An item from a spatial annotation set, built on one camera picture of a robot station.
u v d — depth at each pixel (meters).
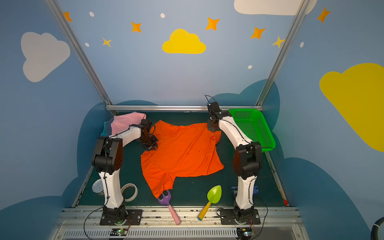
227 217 0.75
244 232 0.71
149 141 0.88
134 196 0.80
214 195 0.82
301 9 0.70
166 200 0.80
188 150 1.00
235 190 0.82
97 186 0.79
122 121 1.05
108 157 0.56
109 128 1.02
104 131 1.05
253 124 1.15
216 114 0.68
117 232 0.71
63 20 0.73
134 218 0.74
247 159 0.52
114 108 1.18
